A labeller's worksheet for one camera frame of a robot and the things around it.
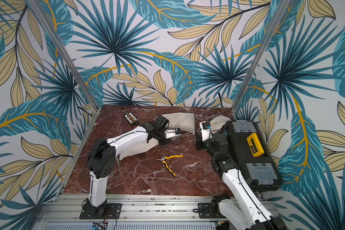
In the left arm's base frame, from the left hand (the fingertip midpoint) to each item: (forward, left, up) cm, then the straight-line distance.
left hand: (167, 138), depth 91 cm
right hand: (-6, -12, +15) cm, 20 cm away
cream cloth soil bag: (+16, -12, -1) cm, 20 cm away
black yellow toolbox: (-9, -45, +9) cm, 47 cm away
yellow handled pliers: (-11, +2, -7) cm, 14 cm away
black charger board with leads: (+22, +29, -7) cm, 37 cm away
